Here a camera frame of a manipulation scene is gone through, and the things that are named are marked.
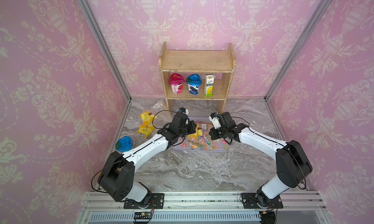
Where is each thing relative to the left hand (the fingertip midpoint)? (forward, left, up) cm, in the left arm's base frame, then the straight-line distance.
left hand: (198, 126), depth 83 cm
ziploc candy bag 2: (+11, +25, -3) cm, 27 cm away
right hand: (0, -8, -7) cm, 11 cm away
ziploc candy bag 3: (-3, +1, -5) cm, 6 cm away
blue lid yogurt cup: (+23, +3, +14) cm, 27 cm away
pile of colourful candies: (-2, -5, -15) cm, 16 cm away
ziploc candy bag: (+4, +33, -11) cm, 35 cm away
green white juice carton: (+20, -6, +14) cm, 25 cm away
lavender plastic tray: (-5, +12, -17) cm, 21 cm away
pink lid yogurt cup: (+23, +13, +14) cm, 30 cm away
